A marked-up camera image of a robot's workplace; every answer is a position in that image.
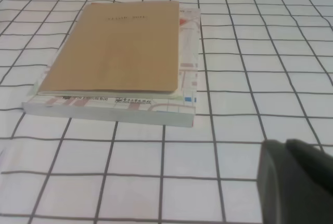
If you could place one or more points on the brown kraft notebook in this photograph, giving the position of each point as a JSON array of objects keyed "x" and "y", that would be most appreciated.
[{"x": 119, "y": 47}]

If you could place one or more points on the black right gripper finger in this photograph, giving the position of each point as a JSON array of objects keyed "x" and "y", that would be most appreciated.
[{"x": 294, "y": 183}]

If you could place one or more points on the white grid tablecloth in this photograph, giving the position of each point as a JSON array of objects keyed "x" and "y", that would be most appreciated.
[{"x": 264, "y": 72}]

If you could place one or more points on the white patterned book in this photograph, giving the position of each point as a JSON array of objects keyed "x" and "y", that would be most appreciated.
[{"x": 177, "y": 109}]

